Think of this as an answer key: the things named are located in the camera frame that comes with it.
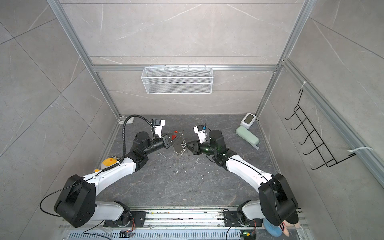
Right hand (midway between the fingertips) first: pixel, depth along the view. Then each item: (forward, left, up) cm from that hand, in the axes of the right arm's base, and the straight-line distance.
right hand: (185, 144), depth 78 cm
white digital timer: (+32, -46, -18) cm, 59 cm away
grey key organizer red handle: (-1, +3, +2) cm, 4 cm away
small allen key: (+6, +20, -21) cm, 30 cm away
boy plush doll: (-38, -41, -16) cm, 58 cm away
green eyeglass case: (+19, -44, -21) cm, 52 cm away
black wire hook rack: (-17, -58, +12) cm, 62 cm away
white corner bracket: (+36, +52, -18) cm, 66 cm away
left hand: (+3, +2, +7) cm, 8 cm away
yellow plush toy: (-3, +47, -13) cm, 49 cm away
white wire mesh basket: (+47, +6, +9) cm, 48 cm away
